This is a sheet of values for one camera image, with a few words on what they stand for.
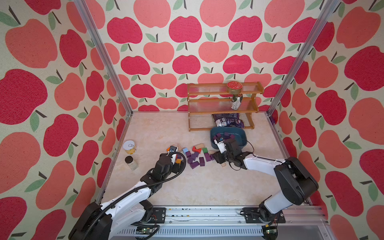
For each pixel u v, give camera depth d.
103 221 0.41
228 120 1.05
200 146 0.99
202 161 0.93
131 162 0.84
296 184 0.45
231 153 0.73
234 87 0.91
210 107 1.20
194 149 0.98
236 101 0.96
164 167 0.63
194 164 0.93
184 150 0.96
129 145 0.95
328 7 0.69
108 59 0.89
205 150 0.98
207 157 0.94
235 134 1.05
